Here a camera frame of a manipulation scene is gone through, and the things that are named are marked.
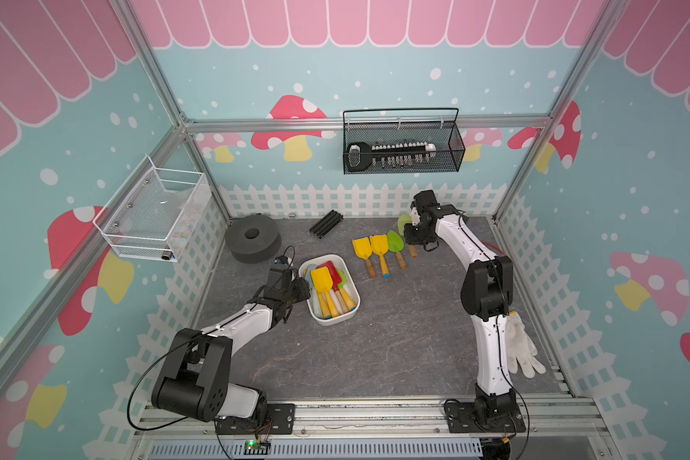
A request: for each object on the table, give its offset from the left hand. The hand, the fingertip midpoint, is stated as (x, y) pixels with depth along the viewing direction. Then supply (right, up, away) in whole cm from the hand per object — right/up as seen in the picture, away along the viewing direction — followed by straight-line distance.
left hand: (307, 288), depth 93 cm
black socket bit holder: (+17, +42, -3) cm, 46 cm away
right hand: (+36, +17, +9) cm, 40 cm away
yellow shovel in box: (+5, +1, +7) cm, 9 cm away
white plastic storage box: (+8, -3, +4) cm, 10 cm away
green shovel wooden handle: (+32, +14, +18) cm, 39 cm away
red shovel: (+9, 0, +7) cm, 11 cm away
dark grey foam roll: (-22, +16, +14) cm, 31 cm away
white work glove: (+65, -17, -8) cm, 68 cm away
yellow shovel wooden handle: (+19, +12, +17) cm, 28 cm away
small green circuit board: (-10, -38, -20) cm, 44 cm away
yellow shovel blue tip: (+26, +14, +17) cm, 34 cm away
